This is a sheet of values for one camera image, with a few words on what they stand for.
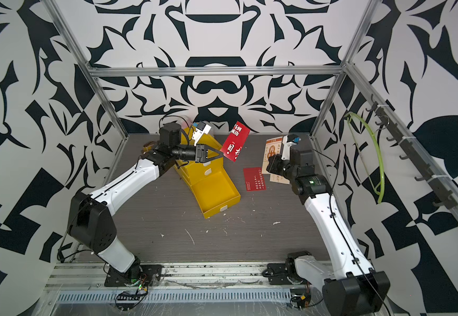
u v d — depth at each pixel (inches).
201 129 27.1
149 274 29.3
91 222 17.4
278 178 40.1
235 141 29.2
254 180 39.3
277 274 28.7
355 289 14.4
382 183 26.0
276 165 26.0
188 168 30.9
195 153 26.1
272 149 29.9
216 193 37.2
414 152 21.6
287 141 26.3
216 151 28.5
